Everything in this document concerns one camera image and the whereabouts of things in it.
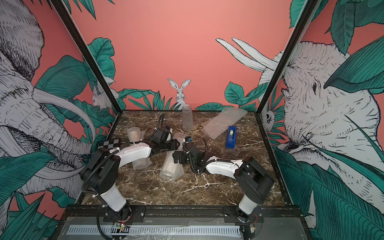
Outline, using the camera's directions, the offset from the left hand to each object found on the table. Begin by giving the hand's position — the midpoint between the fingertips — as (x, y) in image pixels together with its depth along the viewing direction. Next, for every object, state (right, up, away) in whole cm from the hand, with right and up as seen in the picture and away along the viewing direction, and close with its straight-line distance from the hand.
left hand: (179, 142), depth 93 cm
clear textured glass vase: (+5, +12, +16) cm, 21 cm away
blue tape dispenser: (+35, +3, +5) cm, 35 cm away
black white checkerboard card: (-47, -2, +4) cm, 47 cm away
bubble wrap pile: (-3, -15, -12) cm, 19 cm away
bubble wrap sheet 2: (+36, +18, +25) cm, 47 cm away
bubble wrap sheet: (-31, +5, +7) cm, 32 cm away
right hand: (0, -5, -7) cm, 9 cm away
